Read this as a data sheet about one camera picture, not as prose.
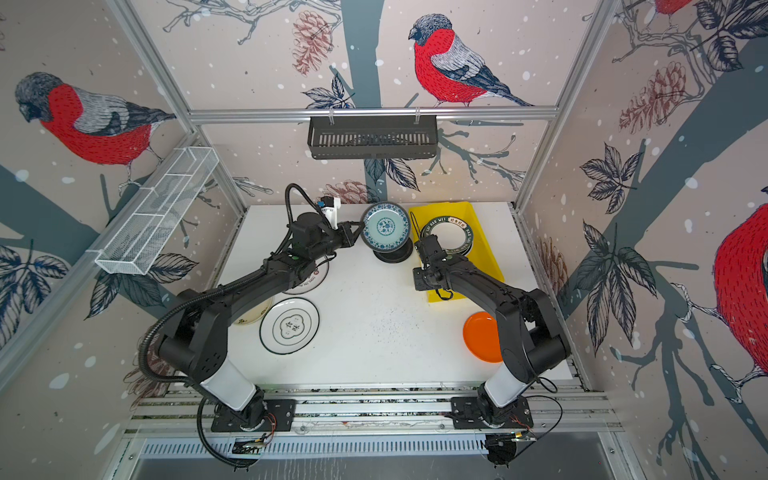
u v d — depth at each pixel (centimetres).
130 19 72
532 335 46
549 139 99
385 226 85
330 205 78
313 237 67
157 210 78
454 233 108
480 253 100
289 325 89
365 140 107
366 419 74
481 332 86
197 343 46
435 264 68
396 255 104
